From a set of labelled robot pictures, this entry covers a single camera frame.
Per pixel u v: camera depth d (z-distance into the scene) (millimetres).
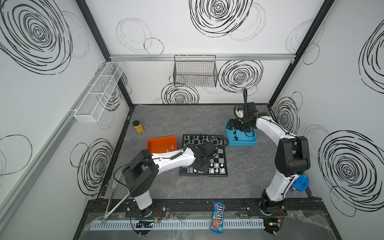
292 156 489
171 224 771
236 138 991
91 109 725
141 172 447
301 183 729
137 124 968
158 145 970
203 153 612
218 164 868
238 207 753
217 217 704
